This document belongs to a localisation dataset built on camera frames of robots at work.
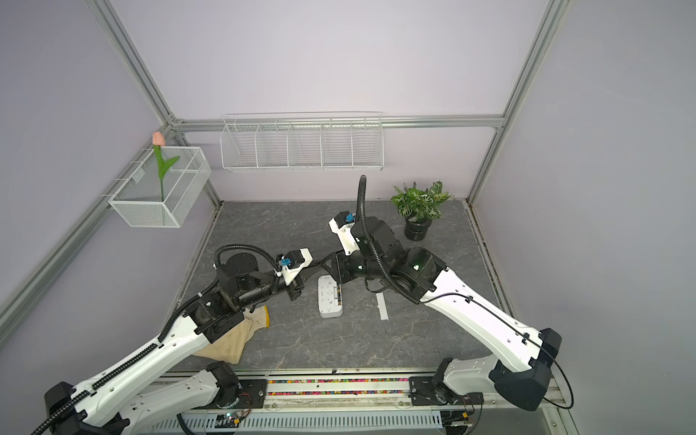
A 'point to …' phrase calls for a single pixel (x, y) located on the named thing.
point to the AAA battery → (339, 294)
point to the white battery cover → (381, 306)
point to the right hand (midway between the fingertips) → (325, 261)
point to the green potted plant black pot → (419, 207)
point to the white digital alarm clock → (328, 305)
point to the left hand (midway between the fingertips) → (320, 263)
